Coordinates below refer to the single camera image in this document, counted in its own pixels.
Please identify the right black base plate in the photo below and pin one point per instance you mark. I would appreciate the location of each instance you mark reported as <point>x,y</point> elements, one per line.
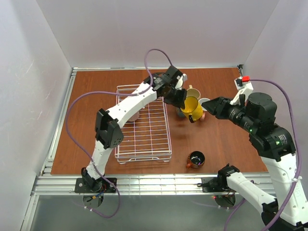
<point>211,185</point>

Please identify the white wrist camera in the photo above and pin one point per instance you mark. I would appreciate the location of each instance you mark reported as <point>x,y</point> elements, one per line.
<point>181,80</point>
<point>245,88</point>

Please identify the pale pink faceted mug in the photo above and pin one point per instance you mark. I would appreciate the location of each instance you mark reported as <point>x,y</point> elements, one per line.
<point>134,117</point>

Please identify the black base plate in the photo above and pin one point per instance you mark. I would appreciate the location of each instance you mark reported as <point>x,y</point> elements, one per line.
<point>211,185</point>
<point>101,186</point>

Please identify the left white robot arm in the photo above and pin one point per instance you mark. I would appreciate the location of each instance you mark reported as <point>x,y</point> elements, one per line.
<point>108,125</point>

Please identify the dark glossy orange mug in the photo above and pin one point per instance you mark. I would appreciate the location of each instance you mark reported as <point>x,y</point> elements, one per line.
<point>195,160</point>

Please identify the white wire dish rack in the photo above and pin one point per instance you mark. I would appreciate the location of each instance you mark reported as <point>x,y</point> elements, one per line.
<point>147,138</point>

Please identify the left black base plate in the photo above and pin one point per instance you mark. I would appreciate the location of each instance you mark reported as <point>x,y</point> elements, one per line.
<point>101,186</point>

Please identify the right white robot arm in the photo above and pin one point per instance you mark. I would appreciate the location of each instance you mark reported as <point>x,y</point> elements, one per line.
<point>288,209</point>

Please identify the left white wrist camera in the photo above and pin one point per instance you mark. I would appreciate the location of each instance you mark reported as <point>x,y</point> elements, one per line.
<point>181,80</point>

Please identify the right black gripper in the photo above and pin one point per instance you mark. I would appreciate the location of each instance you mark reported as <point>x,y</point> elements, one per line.
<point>223,108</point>

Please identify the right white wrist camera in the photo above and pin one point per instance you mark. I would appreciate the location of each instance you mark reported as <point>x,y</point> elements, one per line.
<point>245,88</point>

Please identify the yellow mug black handle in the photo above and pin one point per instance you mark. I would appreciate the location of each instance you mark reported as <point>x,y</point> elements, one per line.
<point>193,110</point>

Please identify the aluminium front rail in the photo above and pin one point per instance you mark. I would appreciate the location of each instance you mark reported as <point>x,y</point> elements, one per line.
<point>151,184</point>

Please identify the blue floral mug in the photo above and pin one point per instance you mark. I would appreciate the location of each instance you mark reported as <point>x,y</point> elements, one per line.
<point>180,113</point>

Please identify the beige ceramic mug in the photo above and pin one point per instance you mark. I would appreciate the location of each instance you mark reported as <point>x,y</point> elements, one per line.
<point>193,92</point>

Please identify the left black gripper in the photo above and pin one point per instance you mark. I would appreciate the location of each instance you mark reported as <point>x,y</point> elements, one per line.
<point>175,95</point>

